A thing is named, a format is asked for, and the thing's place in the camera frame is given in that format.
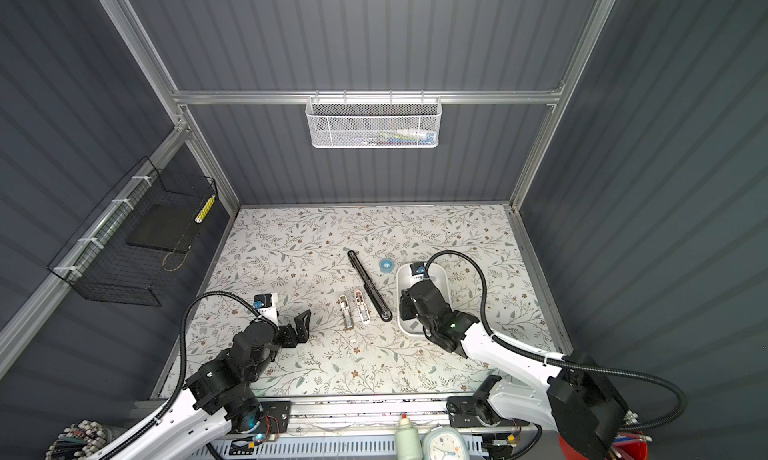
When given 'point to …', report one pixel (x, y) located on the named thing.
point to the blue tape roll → (386, 265)
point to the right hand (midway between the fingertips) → (407, 293)
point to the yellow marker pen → (204, 209)
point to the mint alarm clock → (445, 443)
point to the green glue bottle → (407, 441)
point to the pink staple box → (362, 307)
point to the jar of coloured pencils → (80, 441)
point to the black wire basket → (124, 249)
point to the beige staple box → (346, 312)
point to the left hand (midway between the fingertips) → (296, 314)
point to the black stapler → (370, 290)
